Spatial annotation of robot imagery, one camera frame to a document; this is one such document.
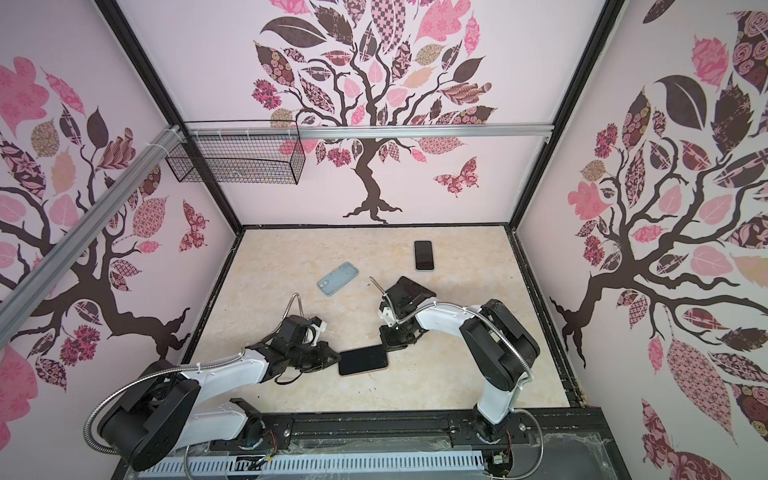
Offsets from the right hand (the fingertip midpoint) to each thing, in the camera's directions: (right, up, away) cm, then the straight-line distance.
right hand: (383, 349), depth 88 cm
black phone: (+15, +29, +24) cm, 40 cm away
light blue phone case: (+15, +23, +19) cm, 33 cm away
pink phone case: (-6, -2, -3) cm, 7 cm away
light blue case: (-17, +20, +17) cm, 32 cm away
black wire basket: (-46, +62, +7) cm, 78 cm away
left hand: (-12, -4, -3) cm, 13 cm away
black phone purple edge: (-6, -2, -3) cm, 7 cm away
